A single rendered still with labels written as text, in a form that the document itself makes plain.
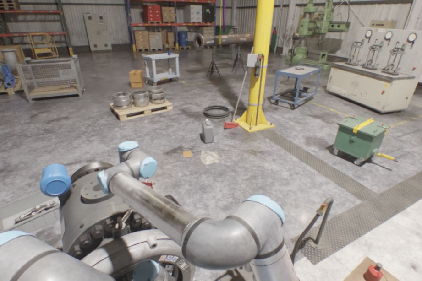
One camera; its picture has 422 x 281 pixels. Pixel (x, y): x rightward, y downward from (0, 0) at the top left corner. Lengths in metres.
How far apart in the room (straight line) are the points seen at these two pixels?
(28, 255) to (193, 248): 0.31
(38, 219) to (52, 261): 2.45
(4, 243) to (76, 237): 0.99
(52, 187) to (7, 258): 1.21
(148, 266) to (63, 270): 0.57
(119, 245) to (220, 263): 0.70
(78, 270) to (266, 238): 0.41
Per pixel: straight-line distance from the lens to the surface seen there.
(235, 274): 2.21
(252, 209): 0.62
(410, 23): 11.30
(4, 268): 0.53
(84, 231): 1.52
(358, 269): 1.94
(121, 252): 1.20
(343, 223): 2.91
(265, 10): 4.20
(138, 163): 1.00
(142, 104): 5.27
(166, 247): 1.26
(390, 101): 6.46
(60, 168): 1.80
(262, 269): 0.69
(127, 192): 0.83
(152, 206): 0.72
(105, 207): 1.55
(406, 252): 2.97
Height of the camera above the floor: 1.89
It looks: 28 degrees down
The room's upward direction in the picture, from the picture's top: 1 degrees clockwise
